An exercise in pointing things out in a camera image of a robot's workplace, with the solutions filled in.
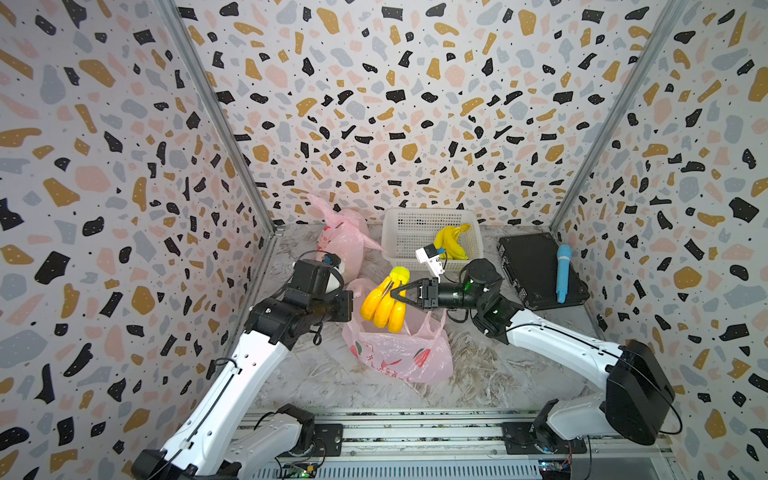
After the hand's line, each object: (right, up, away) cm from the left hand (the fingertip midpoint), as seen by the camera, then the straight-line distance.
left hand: (355, 299), depth 73 cm
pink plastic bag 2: (+16, -14, +3) cm, 21 cm away
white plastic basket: (+13, +20, +42) cm, 49 cm away
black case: (+58, +9, +34) cm, 68 cm away
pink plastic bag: (-7, +16, +22) cm, 28 cm away
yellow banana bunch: (+8, -1, -8) cm, 11 cm away
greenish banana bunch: (+28, +17, +37) cm, 49 cm away
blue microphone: (+64, +5, +25) cm, 69 cm away
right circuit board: (+48, -40, -1) cm, 63 cm away
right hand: (+10, +2, -9) cm, 14 cm away
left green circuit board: (-13, -40, -3) cm, 42 cm away
